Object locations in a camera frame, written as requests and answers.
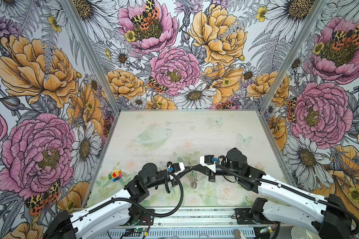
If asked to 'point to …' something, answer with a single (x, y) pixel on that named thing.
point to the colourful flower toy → (115, 175)
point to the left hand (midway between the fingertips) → (189, 170)
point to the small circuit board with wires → (136, 232)
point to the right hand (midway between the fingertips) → (193, 170)
